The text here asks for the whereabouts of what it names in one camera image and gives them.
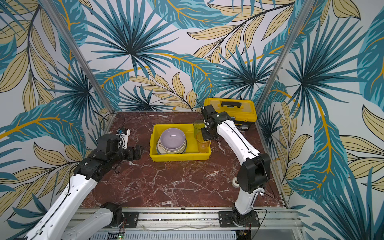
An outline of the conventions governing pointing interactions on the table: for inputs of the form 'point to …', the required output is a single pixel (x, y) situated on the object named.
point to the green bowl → (173, 143)
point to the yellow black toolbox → (242, 111)
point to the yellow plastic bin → (192, 152)
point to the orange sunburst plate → (160, 151)
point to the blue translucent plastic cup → (198, 125)
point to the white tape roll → (234, 184)
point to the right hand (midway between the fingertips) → (207, 136)
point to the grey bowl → (174, 150)
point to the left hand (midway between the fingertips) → (134, 147)
